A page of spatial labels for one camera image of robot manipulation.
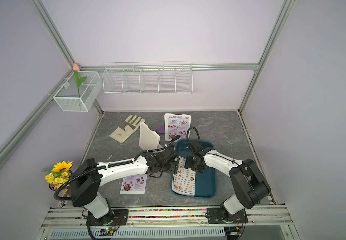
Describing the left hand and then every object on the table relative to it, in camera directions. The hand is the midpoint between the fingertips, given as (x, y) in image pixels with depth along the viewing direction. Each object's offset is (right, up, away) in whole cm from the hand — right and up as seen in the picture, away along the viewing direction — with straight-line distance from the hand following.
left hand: (173, 167), depth 83 cm
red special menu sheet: (-22, -10, +1) cm, 25 cm away
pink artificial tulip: (-58, +50, +7) cm, 77 cm away
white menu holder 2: (-5, +25, +11) cm, 27 cm away
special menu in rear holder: (+3, +24, +12) cm, 26 cm away
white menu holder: (-14, +16, +1) cm, 21 cm away
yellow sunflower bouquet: (-48, +3, -20) cm, 52 cm away
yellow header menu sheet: (+7, -8, +1) cm, 10 cm away
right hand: (+9, -1, +6) cm, 12 cm away
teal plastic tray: (+18, -9, -1) cm, 20 cm away
